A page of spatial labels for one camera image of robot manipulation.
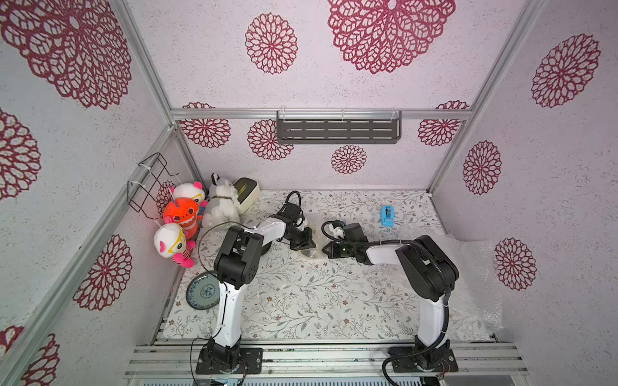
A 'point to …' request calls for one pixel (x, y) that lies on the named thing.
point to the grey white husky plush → (223, 202)
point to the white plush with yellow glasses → (170, 242)
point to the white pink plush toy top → (192, 190)
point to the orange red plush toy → (184, 212)
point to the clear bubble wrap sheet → (475, 307)
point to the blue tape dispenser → (388, 215)
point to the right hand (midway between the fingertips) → (322, 246)
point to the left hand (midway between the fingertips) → (315, 244)
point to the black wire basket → (141, 198)
